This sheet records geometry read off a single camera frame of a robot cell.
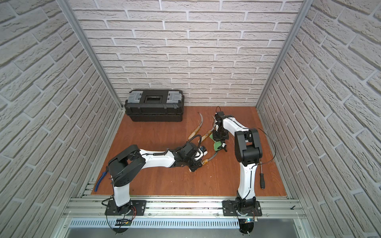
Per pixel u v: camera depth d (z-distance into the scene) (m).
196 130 1.03
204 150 0.80
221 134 0.86
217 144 0.94
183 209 0.75
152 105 0.97
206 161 0.87
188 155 0.71
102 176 0.83
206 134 1.00
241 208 0.66
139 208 0.73
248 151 0.55
